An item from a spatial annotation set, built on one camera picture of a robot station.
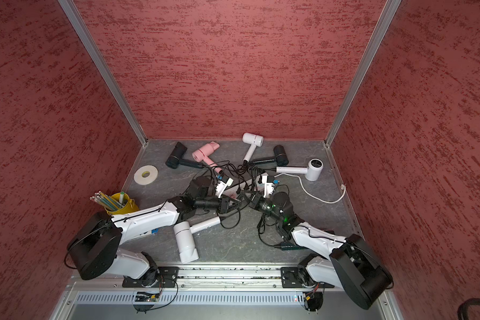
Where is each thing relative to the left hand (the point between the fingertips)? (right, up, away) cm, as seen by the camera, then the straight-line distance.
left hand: (238, 208), depth 78 cm
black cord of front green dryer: (+10, -11, +7) cm, 16 cm away
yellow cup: (-48, 0, +6) cm, 48 cm away
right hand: (0, +5, 0) cm, 5 cm away
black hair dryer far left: (-35, +20, +28) cm, 49 cm away
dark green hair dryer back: (+22, +21, +30) cm, 43 cm away
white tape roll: (-51, +11, +26) cm, 58 cm away
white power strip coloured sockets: (0, +5, +15) cm, 16 cm away
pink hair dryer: (-21, +23, +30) cm, 43 cm away
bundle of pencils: (-54, +3, +1) cm, 54 cm away
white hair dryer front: (-23, -11, +1) cm, 26 cm away
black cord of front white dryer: (-3, -10, +9) cm, 14 cm away
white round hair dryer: (+37, +15, +19) cm, 44 cm away
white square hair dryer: (+8, +31, +37) cm, 49 cm away
